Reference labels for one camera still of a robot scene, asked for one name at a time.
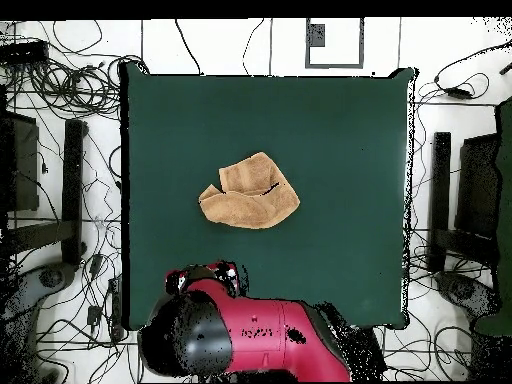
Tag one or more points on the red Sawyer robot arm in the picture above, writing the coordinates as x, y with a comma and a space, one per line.
256, 332

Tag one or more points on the flat black device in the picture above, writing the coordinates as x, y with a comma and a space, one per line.
24, 52

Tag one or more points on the tan terry towel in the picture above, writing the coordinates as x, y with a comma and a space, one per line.
248, 208

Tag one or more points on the dark green table cloth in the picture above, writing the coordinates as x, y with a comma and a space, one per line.
340, 140

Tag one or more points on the black power strip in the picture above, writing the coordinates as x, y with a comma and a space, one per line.
116, 308

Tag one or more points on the black stand bar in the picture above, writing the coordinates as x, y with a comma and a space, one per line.
440, 200
72, 192

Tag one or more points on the grey chair base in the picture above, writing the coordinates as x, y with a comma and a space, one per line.
28, 292
464, 292

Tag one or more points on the black monitor panel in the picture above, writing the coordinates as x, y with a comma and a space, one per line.
24, 168
478, 188

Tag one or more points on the black power adapter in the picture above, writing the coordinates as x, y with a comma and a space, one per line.
458, 92

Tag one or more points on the hanging dark green cloth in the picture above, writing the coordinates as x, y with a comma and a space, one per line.
504, 200

